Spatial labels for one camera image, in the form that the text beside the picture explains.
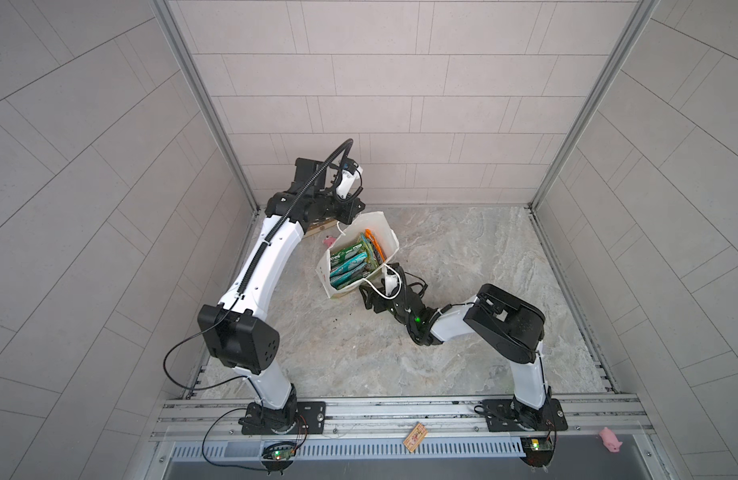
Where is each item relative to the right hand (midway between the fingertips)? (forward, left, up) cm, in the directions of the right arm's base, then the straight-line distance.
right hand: (368, 286), depth 90 cm
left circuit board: (-40, +21, -3) cm, 45 cm away
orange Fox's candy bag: (+7, -3, +11) cm, 13 cm away
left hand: (+8, -2, +28) cm, 29 cm away
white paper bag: (+6, -6, +16) cm, 18 cm away
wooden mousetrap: (-38, -10, -4) cm, 40 cm away
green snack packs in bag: (+3, +4, +7) cm, 9 cm away
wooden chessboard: (+26, +17, 0) cm, 31 cm away
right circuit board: (-42, -38, -7) cm, 57 cm away
